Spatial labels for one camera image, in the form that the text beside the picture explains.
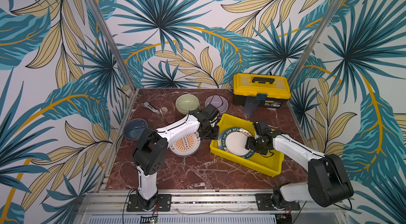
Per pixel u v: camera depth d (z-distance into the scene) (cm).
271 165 85
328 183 42
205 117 65
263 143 65
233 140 91
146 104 109
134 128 95
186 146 91
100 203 75
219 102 106
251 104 101
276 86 99
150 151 47
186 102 107
